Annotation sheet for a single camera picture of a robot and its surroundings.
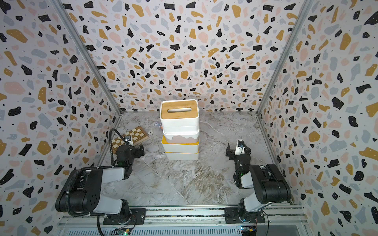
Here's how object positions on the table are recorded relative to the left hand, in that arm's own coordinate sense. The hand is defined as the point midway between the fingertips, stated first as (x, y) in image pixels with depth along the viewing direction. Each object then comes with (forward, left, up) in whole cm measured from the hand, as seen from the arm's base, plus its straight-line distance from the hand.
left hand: (134, 144), depth 92 cm
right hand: (-2, -65, +2) cm, 65 cm away
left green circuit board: (-44, -3, -8) cm, 45 cm away
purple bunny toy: (+23, -9, -6) cm, 25 cm away
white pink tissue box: (-7, -31, +16) cm, 36 cm away
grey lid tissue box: (-6, -31, +23) cm, 39 cm away
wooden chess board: (+12, +3, -5) cm, 13 cm away
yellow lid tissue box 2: (-6, -30, -5) cm, 31 cm away
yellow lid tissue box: (-8, -30, +8) cm, 32 cm away
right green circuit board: (-44, -64, -9) cm, 78 cm away
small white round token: (+15, -5, -8) cm, 18 cm away
